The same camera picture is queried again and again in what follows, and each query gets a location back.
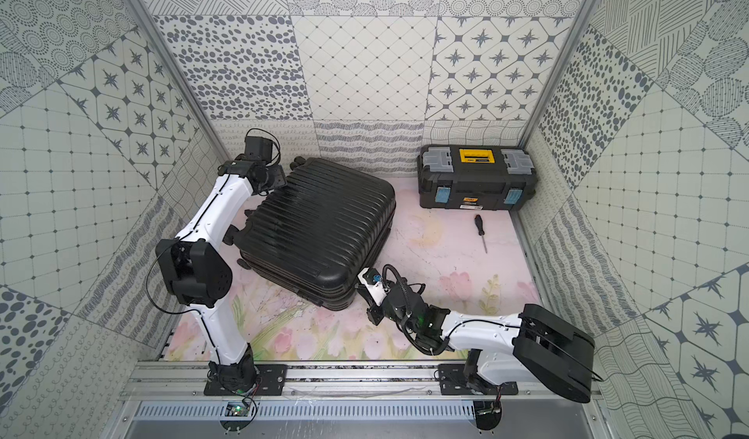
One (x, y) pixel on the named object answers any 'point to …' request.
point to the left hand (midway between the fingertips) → (286, 178)
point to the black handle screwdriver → (479, 225)
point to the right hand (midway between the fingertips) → (360, 292)
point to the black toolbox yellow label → (492, 178)
